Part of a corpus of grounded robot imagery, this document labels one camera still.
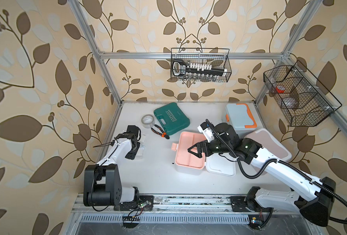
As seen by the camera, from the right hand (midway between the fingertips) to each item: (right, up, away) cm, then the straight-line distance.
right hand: (193, 148), depth 71 cm
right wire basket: (+56, +24, +3) cm, 61 cm away
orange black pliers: (-18, +3, +29) cm, 35 cm away
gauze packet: (-31, -4, +24) cm, 39 cm away
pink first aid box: (+45, -1, +11) cm, 46 cm away
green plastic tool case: (-12, +14, +34) cm, 39 cm away
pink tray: (-4, -7, +9) cm, 12 cm away
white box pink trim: (+13, -10, +6) cm, 18 cm away
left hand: (-35, -4, +17) cm, 39 cm away
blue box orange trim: (+31, +15, +21) cm, 41 cm away
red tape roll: (+50, +31, +10) cm, 59 cm away
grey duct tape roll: (-30, +12, +38) cm, 50 cm away
